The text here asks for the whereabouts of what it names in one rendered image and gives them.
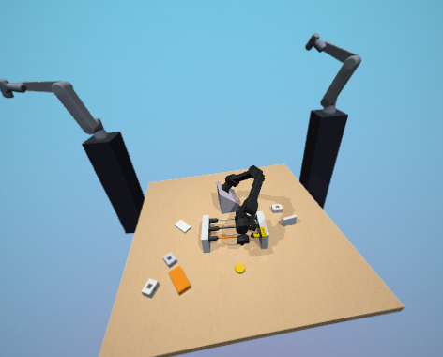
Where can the yellow short cylinder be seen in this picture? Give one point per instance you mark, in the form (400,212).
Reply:
(240,268)

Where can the orange rectangular block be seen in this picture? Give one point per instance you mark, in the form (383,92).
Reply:
(180,280)

